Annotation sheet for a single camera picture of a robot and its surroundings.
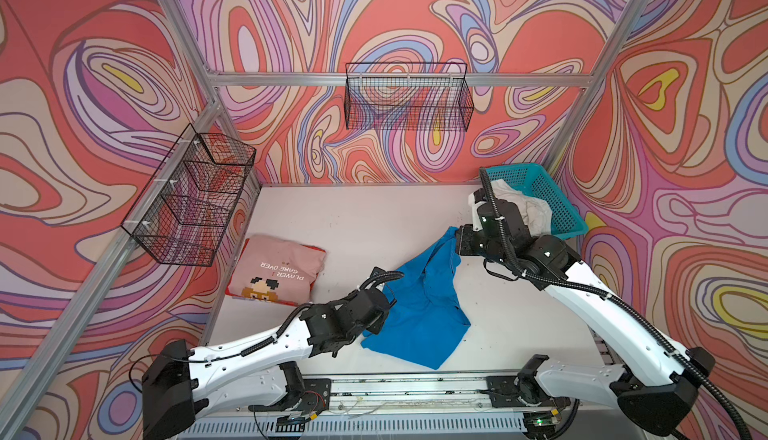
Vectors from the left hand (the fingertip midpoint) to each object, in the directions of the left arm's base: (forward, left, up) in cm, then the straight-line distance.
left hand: (386, 303), depth 78 cm
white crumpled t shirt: (+35, -53, -6) cm, 64 cm away
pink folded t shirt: (+12, +33, -4) cm, 35 cm away
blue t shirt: (-2, -12, -10) cm, 16 cm away
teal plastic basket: (+30, -62, -5) cm, 69 cm away
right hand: (+10, -18, +15) cm, 26 cm away
